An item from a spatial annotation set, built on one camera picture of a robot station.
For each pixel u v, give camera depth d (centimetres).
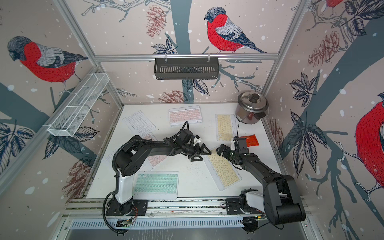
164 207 75
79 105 78
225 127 105
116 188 58
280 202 41
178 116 110
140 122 110
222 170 85
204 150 83
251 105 95
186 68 107
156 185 80
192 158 87
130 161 51
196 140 88
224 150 81
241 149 70
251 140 98
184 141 77
